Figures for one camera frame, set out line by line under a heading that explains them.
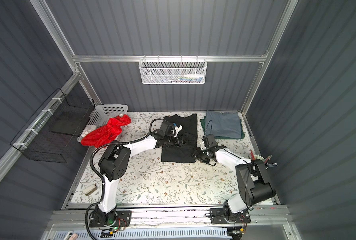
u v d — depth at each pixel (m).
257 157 0.84
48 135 0.73
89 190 0.80
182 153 0.92
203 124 1.11
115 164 0.54
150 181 0.87
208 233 0.71
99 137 0.93
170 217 0.75
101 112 1.15
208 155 0.68
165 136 0.78
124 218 0.73
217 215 0.74
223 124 1.11
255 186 0.45
